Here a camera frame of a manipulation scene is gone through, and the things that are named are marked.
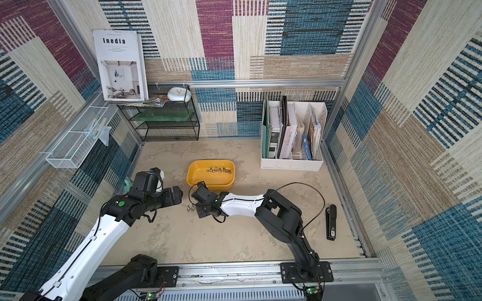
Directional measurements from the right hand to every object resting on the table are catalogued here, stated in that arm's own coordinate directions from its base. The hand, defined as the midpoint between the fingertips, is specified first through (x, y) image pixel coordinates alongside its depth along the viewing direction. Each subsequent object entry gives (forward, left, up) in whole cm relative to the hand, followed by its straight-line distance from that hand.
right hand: (200, 207), depth 89 cm
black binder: (+28, -39, +28) cm, 56 cm away
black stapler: (-6, -59, -1) cm, 59 cm away
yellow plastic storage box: (+20, -6, -2) cm, 21 cm away
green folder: (+47, -34, +4) cm, 59 cm away
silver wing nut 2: (+1, +6, -3) cm, 7 cm away
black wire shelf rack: (+36, +20, +24) cm, 47 cm away
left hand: (-1, +8, +15) cm, 17 cm away
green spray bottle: (+3, +26, +18) cm, 32 cm away
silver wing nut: (+1, +4, -2) cm, 5 cm away
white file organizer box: (+30, -45, +18) cm, 57 cm away
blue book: (+24, -53, +10) cm, 59 cm away
